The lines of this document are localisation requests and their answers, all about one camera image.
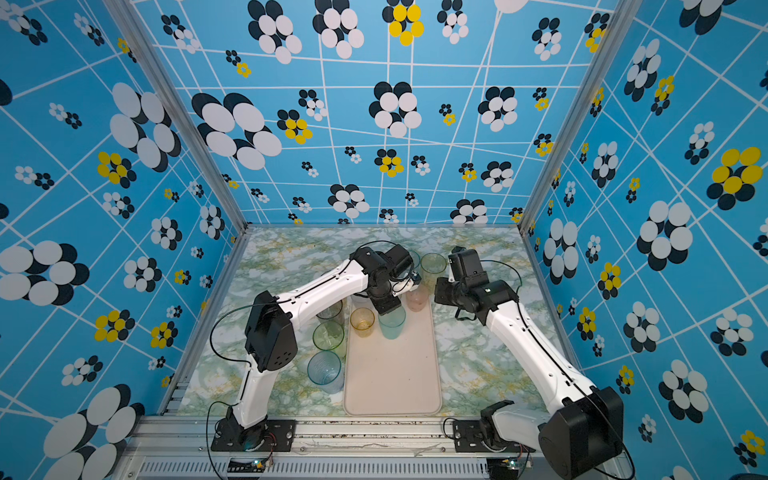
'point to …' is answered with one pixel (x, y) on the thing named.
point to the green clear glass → (330, 336)
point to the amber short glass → (362, 319)
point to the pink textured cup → (417, 298)
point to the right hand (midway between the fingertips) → (442, 288)
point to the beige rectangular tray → (394, 377)
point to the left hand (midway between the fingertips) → (390, 304)
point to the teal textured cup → (392, 322)
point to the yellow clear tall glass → (431, 265)
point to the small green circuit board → (256, 466)
